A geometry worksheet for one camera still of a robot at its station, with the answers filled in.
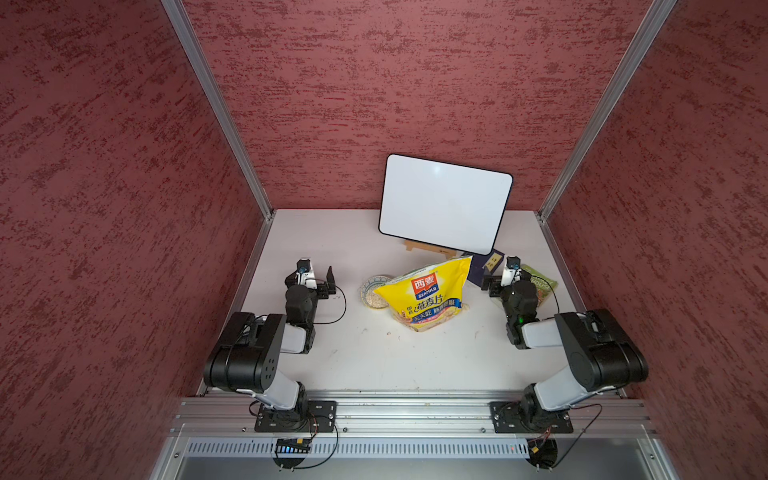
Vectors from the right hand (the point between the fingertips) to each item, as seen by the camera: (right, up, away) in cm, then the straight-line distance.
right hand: (499, 269), depth 93 cm
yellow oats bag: (-25, -6, -14) cm, 29 cm away
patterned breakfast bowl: (-41, -9, -1) cm, 42 cm away
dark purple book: (0, +1, +11) cm, 11 cm away
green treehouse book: (+17, -6, +4) cm, 18 cm away
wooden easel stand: (-14, +5, +10) cm, 18 cm away
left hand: (-59, -1, -1) cm, 59 cm away
